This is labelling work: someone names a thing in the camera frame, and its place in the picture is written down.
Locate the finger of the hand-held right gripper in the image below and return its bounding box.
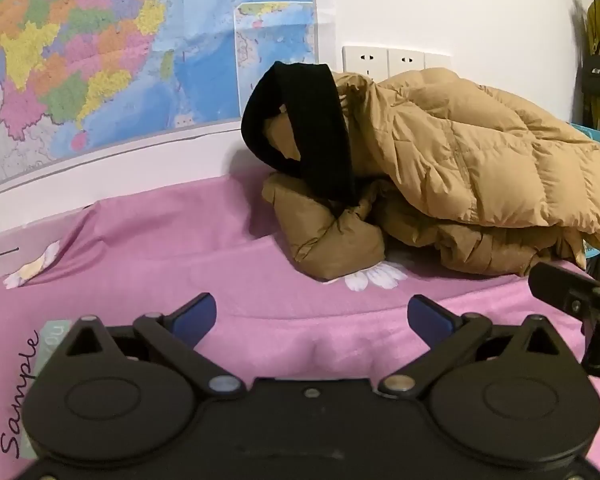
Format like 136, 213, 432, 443
527, 261, 600, 318

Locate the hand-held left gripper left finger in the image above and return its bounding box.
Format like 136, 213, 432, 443
67, 292, 243, 398

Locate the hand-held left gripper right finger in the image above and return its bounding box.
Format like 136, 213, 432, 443
377, 294, 563, 396

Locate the tan puffer jacket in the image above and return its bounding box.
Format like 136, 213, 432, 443
241, 61, 600, 281

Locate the pink floral bedsheet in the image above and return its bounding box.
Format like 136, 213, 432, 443
0, 165, 600, 461

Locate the light blue plastic stool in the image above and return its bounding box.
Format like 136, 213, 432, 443
570, 121, 600, 163

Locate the light pink pillow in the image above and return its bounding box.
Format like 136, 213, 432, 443
0, 205, 98, 288

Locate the colourful wall map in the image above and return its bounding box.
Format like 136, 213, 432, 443
0, 0, 318, 193

